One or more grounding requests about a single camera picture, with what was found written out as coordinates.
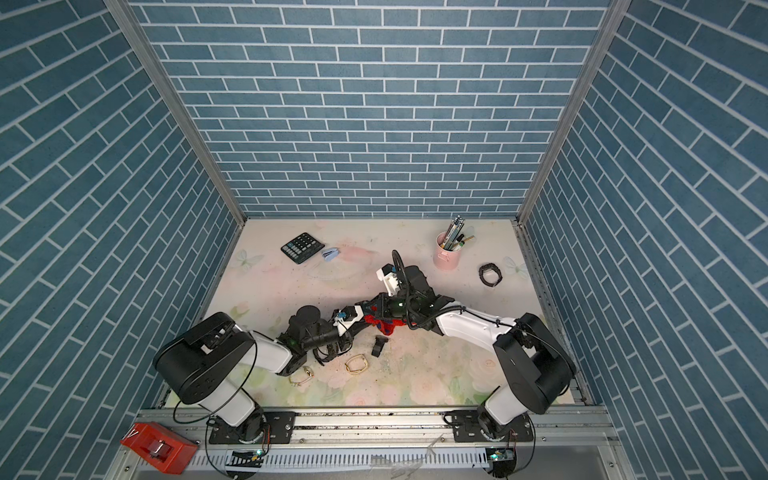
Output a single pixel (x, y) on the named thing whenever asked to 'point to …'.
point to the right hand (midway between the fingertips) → (367, 309)
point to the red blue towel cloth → (386, 326)
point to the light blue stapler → (330, 254)
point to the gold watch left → (308, 370)
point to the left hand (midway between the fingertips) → (374, 324)
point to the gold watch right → (356, 364)
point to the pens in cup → (454, 239)
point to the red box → (160, 445)
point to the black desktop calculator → (302, 248)
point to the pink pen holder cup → (443, 258)
